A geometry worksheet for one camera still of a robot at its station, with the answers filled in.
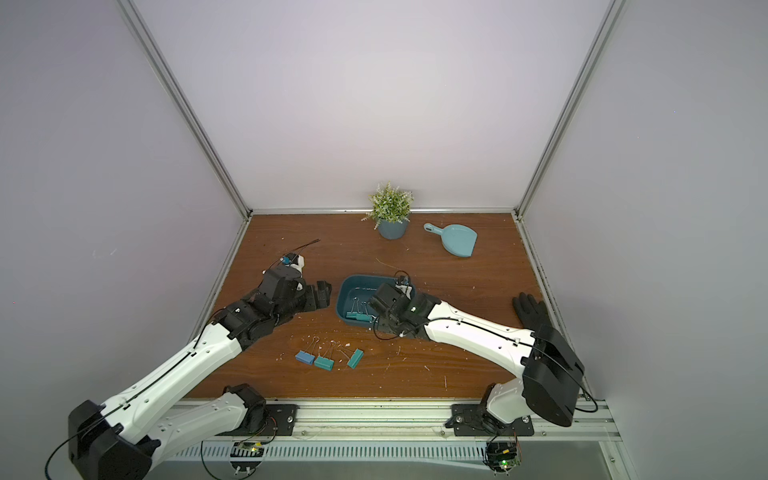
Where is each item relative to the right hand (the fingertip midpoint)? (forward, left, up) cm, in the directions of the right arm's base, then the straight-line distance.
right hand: (387, 315), depth 80 cm
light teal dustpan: (+37, -24, -11) cm, 46 cm away
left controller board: (-32, +34, -14) cm, 48 cm away
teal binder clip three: (+4, +10, -9) cm, 14 cm away
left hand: (+5, +17, +7) cm, 19 cm away
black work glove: (+6, -45, -11) cm, 47 cm away
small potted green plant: (+37, 0, +4) cm, 37 cm away
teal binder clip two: (-9, +9, -9) cm, 16 cm away
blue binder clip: (-8, +24, -10) cm, 27 cm away
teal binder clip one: (-10, +17, -10) cm, 22 cm away
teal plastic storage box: (+12, +12, -9) cm, 19 cm away
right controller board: (-29, -28, -12) cm, 42 cm away
